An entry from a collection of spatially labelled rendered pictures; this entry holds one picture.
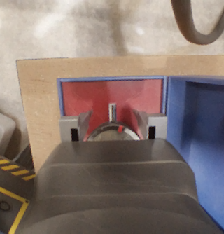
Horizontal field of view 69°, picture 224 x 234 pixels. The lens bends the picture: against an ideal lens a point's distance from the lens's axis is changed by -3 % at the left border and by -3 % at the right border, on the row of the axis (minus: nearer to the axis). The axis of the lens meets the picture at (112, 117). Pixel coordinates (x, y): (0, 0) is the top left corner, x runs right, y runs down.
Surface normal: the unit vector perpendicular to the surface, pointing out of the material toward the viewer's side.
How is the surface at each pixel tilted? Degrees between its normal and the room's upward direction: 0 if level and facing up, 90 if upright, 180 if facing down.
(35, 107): 0
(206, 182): 77
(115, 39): 0
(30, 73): 0
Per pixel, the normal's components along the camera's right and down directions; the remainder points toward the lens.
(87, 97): 0.00, 0.28
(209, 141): -0.97, 0.09
